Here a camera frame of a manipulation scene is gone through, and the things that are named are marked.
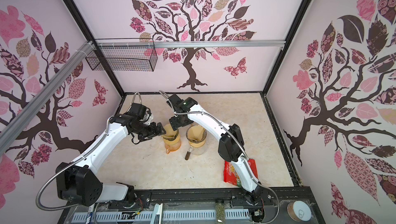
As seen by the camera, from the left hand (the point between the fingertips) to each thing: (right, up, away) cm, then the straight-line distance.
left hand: (158, 136), depth 80 cm
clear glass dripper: (+23, -1, -4) cm, 24 cm away
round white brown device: (+66, -30, -14) cm, 73 cm away
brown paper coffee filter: (+20, +2, 0) cm, 20 cm away
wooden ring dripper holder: (+20, -5, +1) cm, 21 cm away
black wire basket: (-25, +49, +15) cm, 57 cm away
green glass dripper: (+6, -3, +5) cm, 8 cm away
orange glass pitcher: (+5, -8, +10) cm, 14 cm away
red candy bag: (+38, -20, -2) cm, 43 cm away
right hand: (+10, +7, +6) cm, 13 cm away
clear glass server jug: (+21, -11, +10) cm, 25 cm away
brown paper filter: (+5, +2, +5) cm, 7 cm away
